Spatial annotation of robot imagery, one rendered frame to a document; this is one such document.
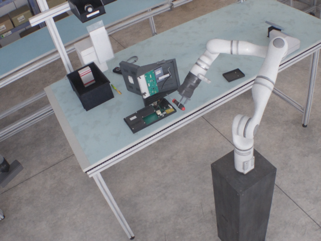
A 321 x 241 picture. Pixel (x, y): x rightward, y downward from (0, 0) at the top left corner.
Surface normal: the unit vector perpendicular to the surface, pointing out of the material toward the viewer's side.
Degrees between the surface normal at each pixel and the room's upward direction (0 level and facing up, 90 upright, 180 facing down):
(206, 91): 0
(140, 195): 0
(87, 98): 90
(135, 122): 0
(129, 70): 90
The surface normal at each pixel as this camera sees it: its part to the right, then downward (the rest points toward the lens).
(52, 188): -0.18, -0.71
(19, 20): 0.50, 0.54
